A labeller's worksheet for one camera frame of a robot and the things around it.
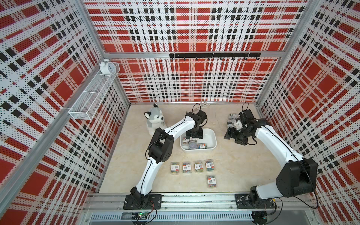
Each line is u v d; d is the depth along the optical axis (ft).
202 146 3.04
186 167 2.76
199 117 2.44
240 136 2.31
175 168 2.75
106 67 2.62
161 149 1.88
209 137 3.26
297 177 1.36
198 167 2.76
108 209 2.39
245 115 2.20
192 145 3.05
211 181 2.57
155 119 2.92
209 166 2.76
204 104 3.99
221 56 2.91
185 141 3.13
